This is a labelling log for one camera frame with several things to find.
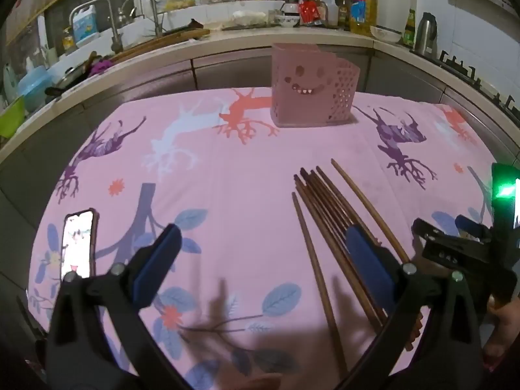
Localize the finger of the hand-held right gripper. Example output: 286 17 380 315
454 213 494 240
411 218 504 271

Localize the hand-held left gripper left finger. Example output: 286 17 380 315
43 223 196 390

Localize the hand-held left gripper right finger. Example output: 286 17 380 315
337 224 486 390

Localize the bundle of wooden chopsticks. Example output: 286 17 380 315
293 158 424 352

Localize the pink plastic utensil holder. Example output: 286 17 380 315
271 43 362 128

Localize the person's right hand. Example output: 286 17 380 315
485 298 520 372

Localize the smartphone with lit screen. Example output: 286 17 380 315
61 208 97 282

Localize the pink printed tablecloth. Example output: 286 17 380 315
26 87 513 390

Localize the gas stove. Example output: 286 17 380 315
436 50 520 118

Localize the stainless steel kettle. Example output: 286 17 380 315
414 12 439 58

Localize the purple cloth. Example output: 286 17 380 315
88 58 113 77

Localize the black pan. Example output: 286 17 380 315
45 51 100 98

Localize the green plastic basin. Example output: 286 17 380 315
0 97 26 139

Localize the green glass bottle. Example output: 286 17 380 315
402 9 417 48

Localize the blue plastic bowl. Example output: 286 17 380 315
17 67 54 113

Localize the white bowl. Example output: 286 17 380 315
370 25 402 44

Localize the wooden cutting board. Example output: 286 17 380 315
110 28 211 64

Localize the tall chrome faucet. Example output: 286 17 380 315
68 0 123 54

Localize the large yellow oil bottle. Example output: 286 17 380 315
349 0 379 37

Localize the curved chrome faucet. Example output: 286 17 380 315
120 0 165 38

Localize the white jug with blue label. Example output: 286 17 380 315
72 3 100 48

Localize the white plastic jug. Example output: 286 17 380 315
319 0 340 27

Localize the red plastic bag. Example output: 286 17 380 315
298 1 328 27

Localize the white plastic bag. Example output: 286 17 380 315
232 8 269 29

